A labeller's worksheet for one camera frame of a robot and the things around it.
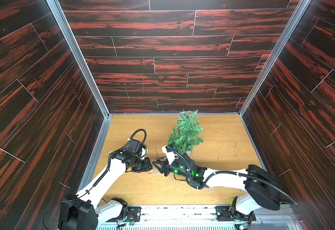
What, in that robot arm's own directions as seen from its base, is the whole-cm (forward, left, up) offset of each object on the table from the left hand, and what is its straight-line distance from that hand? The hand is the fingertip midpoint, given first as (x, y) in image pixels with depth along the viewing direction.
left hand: (151, 167), depth 80 cm
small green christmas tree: (+10, -18, +18) cm, 28 cm away
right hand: (+2, -3, +7) cm, 8 cm away
